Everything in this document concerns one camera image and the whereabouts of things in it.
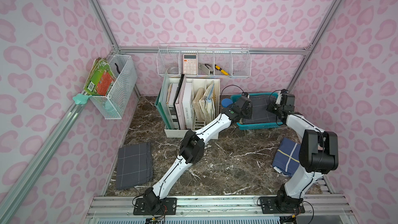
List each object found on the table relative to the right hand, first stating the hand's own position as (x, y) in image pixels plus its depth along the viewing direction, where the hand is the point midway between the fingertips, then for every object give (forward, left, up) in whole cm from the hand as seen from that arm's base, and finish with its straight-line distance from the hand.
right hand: (270, 101), depth 96 cm
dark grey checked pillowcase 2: (-37, +79, -12) cm, 88 cm away
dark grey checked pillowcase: (-7, +6, -5) cm, 10 cm away
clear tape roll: (+12, +60, +15) cm, 63 cm away
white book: (-11, +49, +10) cm, 52 cm away
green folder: (-12, +61, +13) cm, 64 cm away
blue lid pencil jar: (-12, +29, +13) cm, 34 cm away
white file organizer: (-11, +39, +8) cm, 42 cm away
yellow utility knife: (+15, +30, +12) cm, 36 cm away
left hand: (-4, +13, 0) cm, 14 cm away
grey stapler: (+9, +38, +17) cm, 43 cm away
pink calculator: (+16, +50, +17) cm, 55 cm away
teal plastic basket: (-13, +11, -9) cm, 19 cm away
